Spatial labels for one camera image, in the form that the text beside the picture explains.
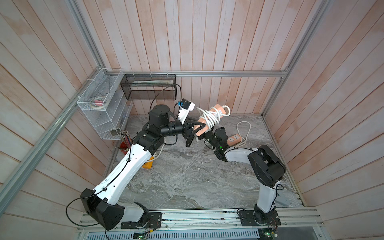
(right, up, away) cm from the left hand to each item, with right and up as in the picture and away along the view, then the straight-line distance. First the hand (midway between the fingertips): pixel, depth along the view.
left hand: (201, 126), depth 62 cm
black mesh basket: (-31, +26, +30) cm, 50 cm away
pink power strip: (+26, -9, +39) cm, 47 cm away
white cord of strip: (+32, -10, +39) cm, 51 cm away
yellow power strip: (-30, -23, +26) cm, 46 cm away
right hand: (-2, +2, +25) cm, 26 cm away
